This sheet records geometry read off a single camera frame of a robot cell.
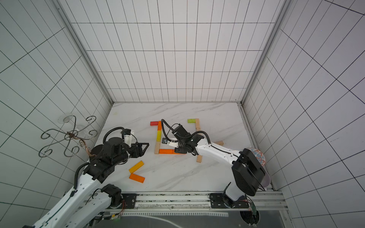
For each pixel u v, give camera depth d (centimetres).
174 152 76
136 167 85
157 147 94
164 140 71
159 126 106
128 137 67
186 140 64
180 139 64
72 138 64
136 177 81
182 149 74
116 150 56
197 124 106
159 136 98
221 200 65
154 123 107
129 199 73
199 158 89
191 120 106
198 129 103
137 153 66
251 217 68
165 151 90
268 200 75
